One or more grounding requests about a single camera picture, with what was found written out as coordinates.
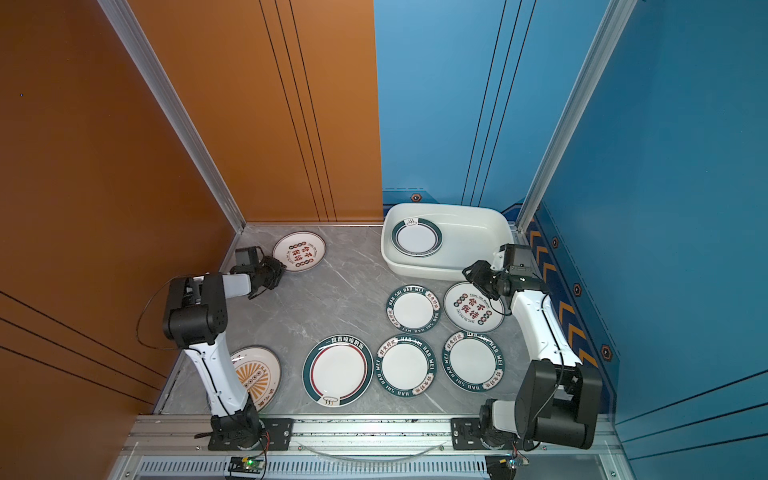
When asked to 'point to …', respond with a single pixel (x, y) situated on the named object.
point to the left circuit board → (245, 465)
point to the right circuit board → (513, 461)
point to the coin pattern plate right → (472, 310)
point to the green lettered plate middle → (413, 308)
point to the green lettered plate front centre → (405, 366)
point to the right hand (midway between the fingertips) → (466, 273)
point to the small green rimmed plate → (417, 237)
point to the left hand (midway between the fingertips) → (288, 260)
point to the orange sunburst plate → (258, 369)
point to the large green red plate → (337, 370)
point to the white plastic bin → (470, 233)
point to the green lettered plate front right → (472, 361)
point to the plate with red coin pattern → (299, 251)
